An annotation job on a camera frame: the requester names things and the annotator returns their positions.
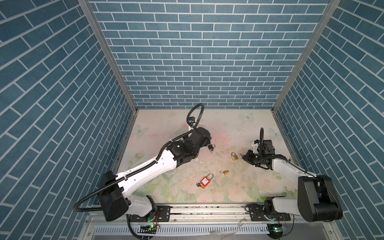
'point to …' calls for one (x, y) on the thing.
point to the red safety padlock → (206, 180)
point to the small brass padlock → (226, 172)
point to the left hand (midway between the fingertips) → (202, 133)
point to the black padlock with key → (210, 147)
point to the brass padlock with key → (234, 156)
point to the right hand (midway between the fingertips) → (242, 155)
